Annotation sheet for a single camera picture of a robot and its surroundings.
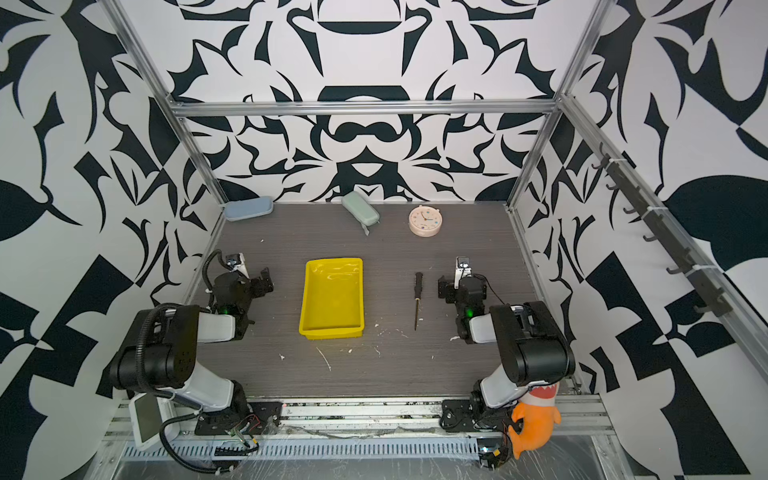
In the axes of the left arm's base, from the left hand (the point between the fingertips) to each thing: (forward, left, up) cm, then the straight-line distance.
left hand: (250, 267), depth 93 cm
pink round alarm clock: (+21, -57, -5) cm, 61 cm away
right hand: (-3, -65, -2) cm, 66 cm away
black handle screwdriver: (-5, -52, -7) cm, 52 cm away
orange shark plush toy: (-41, -76, -1) cm, 86 cm away
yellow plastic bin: (-9, -25, -5) cm, 27 cm away
